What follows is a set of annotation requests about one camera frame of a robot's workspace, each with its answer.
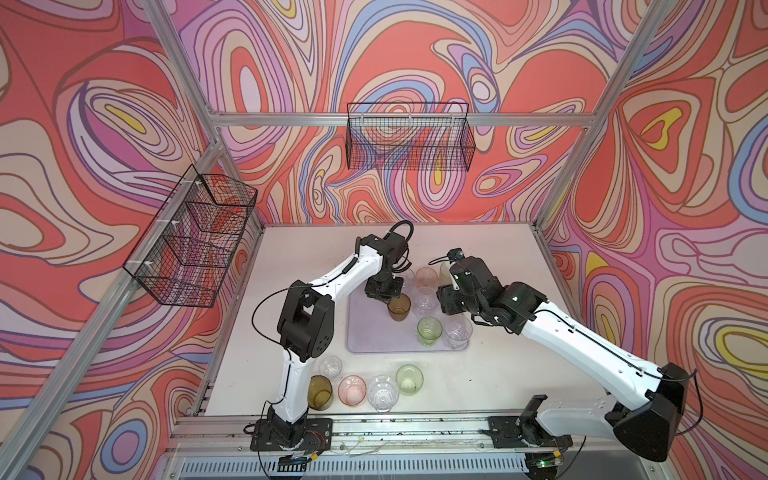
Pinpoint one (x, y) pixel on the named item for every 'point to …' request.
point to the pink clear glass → (352, 391)
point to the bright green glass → (429, 330)
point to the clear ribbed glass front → (383, 392)
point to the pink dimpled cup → (426, 280)
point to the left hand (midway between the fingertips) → (395, 299)
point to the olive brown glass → (399, 308)
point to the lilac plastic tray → (410, 322)
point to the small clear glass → (330, 366)
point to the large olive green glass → (320, 393)
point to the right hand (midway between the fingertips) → (450, 298)
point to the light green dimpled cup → (409, 379)
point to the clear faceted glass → (457, 332)
